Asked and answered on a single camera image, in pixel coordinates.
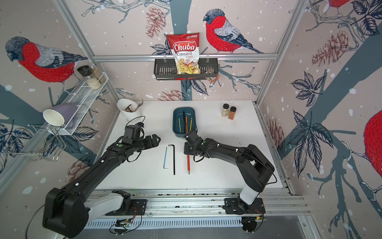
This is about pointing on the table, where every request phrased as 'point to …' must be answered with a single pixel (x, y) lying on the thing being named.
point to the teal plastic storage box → (190, 112)
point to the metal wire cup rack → (47, 141)
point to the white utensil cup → (131, 109)
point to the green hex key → (180, 128)
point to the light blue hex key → (165, 159)
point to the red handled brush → (213, 81)
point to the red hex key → (188, 164)
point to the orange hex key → (187, 127)
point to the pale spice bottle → (225, 110)
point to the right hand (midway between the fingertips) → (185, 148)
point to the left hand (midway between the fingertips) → (156, 137)
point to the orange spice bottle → (231, 115)
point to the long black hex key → (184, 120)
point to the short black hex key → (174, 157)
